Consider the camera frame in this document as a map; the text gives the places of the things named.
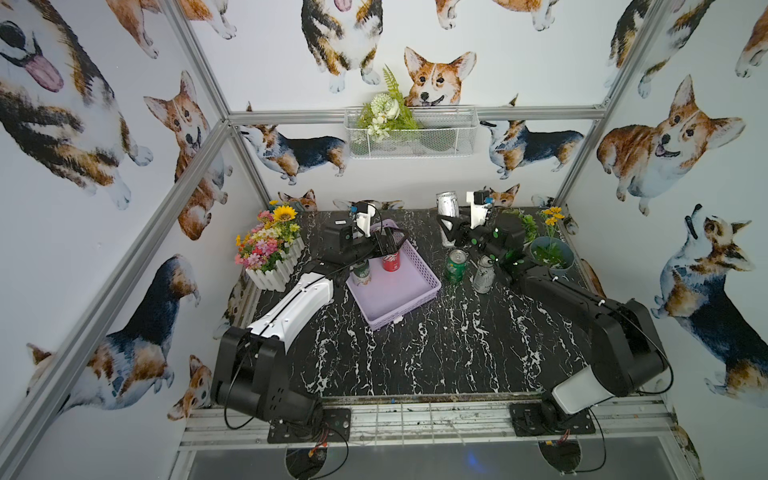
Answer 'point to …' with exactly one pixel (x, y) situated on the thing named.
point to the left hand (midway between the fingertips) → (397, 228)
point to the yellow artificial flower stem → (553, 216)
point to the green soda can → (456, 266)
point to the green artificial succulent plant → (529, 224)
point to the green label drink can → (361, 274)
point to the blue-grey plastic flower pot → (553, 254)
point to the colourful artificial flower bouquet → (268, 239)
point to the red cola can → (391, 262)
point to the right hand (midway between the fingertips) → (455, 205)
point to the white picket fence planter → (277, 278)
